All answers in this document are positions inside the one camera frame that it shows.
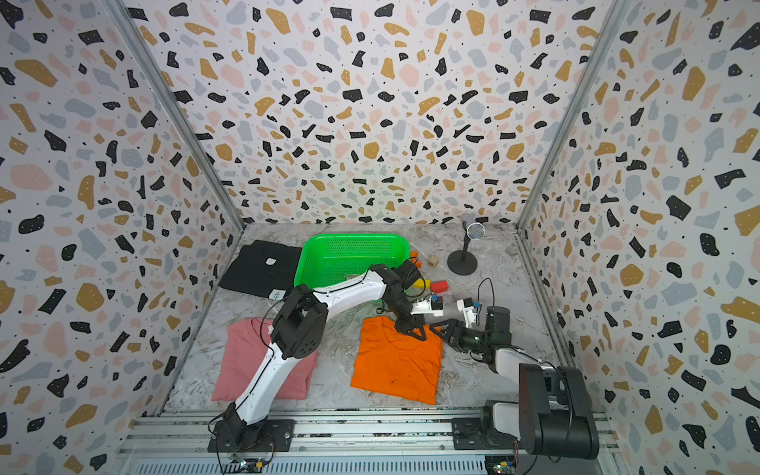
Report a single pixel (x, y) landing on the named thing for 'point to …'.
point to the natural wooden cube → (433, 260)
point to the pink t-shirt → (247, 345)
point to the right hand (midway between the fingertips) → (436, 332)
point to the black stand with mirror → (464, 262)
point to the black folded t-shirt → (262, 267)
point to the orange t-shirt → (393, 361)
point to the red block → (440, 287)
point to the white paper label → (277, 294)
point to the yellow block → (419, 284)
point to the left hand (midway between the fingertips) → (428, 333)
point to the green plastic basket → (325, 258)
